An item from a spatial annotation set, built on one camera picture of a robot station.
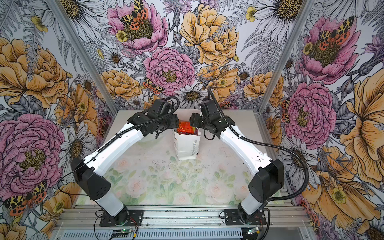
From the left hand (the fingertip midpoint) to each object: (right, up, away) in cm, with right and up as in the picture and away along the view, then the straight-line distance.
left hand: (172, 125), depth 79 cm
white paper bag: (+7, -12, +7) cm, 16 cm away
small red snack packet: (+5, -1, +8) cm, 10 cm away
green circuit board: (-23, -50, -7) cm, 56 cm away
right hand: (+11, +1, +1) cm, 11 cm away
